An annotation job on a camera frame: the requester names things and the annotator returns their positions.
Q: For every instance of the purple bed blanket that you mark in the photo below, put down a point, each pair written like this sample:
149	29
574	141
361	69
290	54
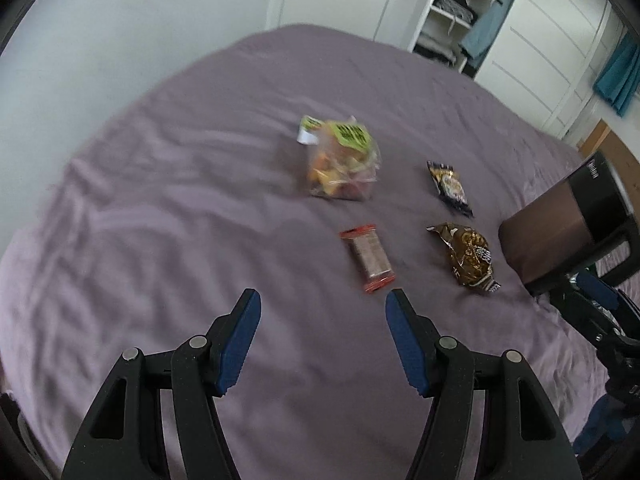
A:
200	210

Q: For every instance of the clear bag of colourful candies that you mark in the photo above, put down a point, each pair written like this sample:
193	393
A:
342	160

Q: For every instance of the white wardrobe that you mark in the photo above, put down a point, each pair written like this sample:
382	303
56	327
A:
545	40

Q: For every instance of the blue towel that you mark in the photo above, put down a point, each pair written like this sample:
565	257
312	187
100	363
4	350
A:
620	75

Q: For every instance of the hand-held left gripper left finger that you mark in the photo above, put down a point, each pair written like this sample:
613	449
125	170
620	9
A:
240	340

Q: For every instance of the dark blue gold cookie packet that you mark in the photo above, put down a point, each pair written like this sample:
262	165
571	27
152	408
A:
450	187

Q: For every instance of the brown gold snack wrapper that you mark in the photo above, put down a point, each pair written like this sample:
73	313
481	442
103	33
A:
470	257

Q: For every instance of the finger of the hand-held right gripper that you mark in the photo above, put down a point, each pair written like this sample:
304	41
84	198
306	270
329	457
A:
597	287
575	310

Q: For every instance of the white door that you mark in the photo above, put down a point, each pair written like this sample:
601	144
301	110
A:
340	0

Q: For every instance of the grey folded clothes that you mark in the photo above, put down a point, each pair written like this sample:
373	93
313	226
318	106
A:
435	45

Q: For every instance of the black and grey folded hoodie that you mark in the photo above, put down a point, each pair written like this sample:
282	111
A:
452	2

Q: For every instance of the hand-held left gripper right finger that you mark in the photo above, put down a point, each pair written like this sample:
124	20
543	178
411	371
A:
405	340

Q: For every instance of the brown and black kettle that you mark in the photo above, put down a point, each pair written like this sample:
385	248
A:
555	230

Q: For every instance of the grey-blue hanging garment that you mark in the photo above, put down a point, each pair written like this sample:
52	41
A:
487	30

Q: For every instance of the pink snack bar red ends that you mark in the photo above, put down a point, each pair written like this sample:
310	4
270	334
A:
370	257

